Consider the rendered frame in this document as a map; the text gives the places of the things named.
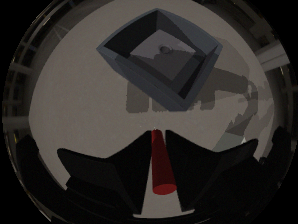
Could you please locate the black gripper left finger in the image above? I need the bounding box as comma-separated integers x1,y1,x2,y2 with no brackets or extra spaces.
57,131,153,214

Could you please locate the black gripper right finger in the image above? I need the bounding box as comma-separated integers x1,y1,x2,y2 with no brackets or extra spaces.
165,129,258,213

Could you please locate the dark red peg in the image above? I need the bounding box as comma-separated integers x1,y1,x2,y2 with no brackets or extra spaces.
152,129,177,194

